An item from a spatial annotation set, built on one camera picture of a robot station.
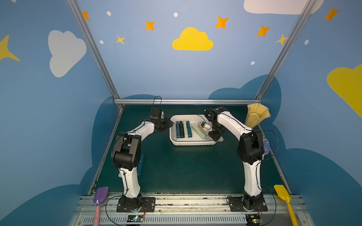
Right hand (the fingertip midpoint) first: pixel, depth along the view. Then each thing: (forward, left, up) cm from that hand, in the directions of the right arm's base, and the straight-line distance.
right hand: (220, 135), depth 94 cm
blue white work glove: (-2, -34, -8) cm, 35 cm away
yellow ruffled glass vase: (+14, -24, +9) cm, 30 cm away
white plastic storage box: (+1, +16, -11) cm, 19 cm away
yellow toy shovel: (-32, -33, -8) cm, 46 cm away
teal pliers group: (+6, +29, -5) cm, 30 cm away
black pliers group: (+6, +27, -4) cm, 28 cm away
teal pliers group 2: (+5, +21, -5) cm, 22 cm away
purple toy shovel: (-39, +68, -6) cm, 79 cm away
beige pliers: (0, +11, +8) cm, 14 cm away
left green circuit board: (-49, +47, -8) cm, 68 cm away
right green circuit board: (-45, -14, -9) cm, 48 cm away
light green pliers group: (+6, +14, -6) cm, 16 cm away
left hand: (+7, +33, +2) cm, 33 cm away
